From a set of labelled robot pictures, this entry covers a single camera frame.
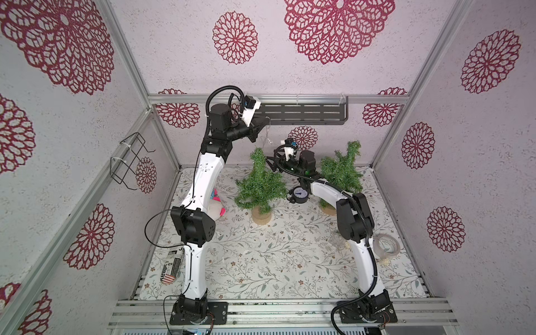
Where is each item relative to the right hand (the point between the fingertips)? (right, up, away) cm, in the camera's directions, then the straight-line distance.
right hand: (267, 151), depth 92 cm
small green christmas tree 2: (+30, -10, -11) cm, 33 cm away
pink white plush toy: (-24, -26, +5) cm, 36 cm away
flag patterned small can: (-38, -47, -11) cm, 61 cm away
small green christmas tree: (-3, -16, -17) cm, 24 cm away
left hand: (+1, +9, -16) cm, 19 cm away
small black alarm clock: (+16, -20, +13) cm, 29 cm away
